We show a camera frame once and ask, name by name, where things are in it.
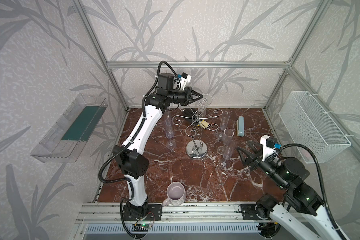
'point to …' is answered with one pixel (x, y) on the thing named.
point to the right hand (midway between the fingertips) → (243, 140)
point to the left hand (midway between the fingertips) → (204, 93)
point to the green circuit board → (141, 227)
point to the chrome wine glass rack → (197, 148)
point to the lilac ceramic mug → (176, 193)
